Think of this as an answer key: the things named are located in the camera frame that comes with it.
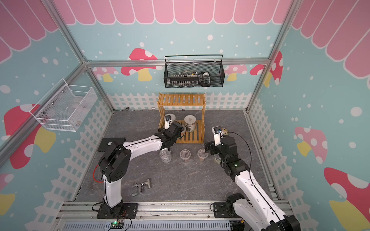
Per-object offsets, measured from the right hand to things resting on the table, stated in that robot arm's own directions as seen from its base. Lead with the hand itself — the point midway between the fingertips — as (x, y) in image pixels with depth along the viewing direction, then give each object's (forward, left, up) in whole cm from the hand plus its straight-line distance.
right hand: (212, 137), depth 80 cm
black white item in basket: (+34, +3, +15) cm, 37 cm away
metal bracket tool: (-21, +41, -18) cm, 49 cm away
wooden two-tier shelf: (+23, +10, +8) cm, 26 cm away
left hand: (+13, +25, -9) cm, 30 cm away
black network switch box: (+6, +68, -16) cm, 71 cm away
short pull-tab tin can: (-6, -4, -15) cm, 17 cm away
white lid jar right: (+18, +12, -9) cm, 23 cm away
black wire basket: (+42, +9, +16) cm, 46 cm away
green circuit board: (-38, +51, -22) cm, 67 cm away
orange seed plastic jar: (-3, +5, -14) cm, 16 cm away
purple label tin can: (-4, +28, -13) cm, 31 cm away
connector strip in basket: (+33, +16, +15) cm, 39 cm away
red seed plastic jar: (-3, +16, -15) cm, 22 cm away
